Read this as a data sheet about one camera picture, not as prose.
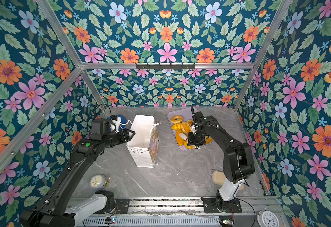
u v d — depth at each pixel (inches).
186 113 48.4
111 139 23.8
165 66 36.0
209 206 28.6
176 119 42.3
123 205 29.0
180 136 36.9
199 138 28.9
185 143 36.7
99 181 30.8
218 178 31.8
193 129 32.9
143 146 26.5
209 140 23.0
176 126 40.9
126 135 25.8
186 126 38.9
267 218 26.5
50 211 14.8
